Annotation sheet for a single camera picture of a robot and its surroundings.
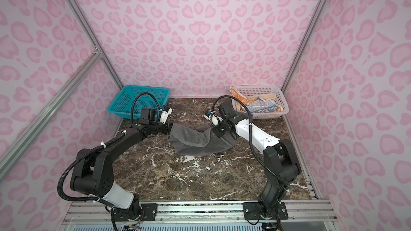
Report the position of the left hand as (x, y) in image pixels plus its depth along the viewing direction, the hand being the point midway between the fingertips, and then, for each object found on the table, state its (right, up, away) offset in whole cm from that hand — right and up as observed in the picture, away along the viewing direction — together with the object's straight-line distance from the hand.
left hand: (176, 123), depth 90 cm
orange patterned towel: (+32, +11, -20) cm, 40 cm away
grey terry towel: (+12, -9, -3) cm, 15 cm away
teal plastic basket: (-41, +14, +27) cm, 51 cm away
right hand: (+22, -1, -1) cm, 22 cm away
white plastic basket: (+57, +23, +36) cm, 71 cm away
